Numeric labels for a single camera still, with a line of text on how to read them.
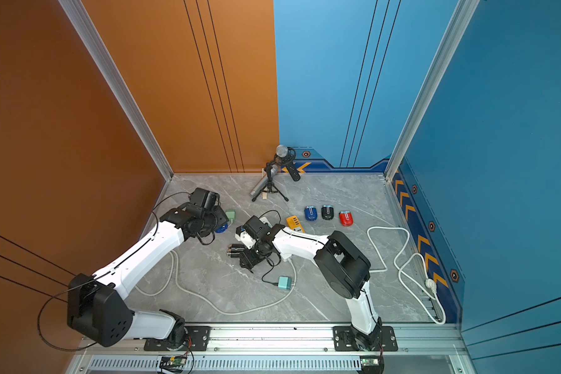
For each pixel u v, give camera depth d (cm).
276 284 84
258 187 112
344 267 49
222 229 82
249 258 77
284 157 95
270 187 106
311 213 102
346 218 99
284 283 83
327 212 102
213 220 72
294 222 99
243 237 81
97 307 40
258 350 73
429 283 87
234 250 92
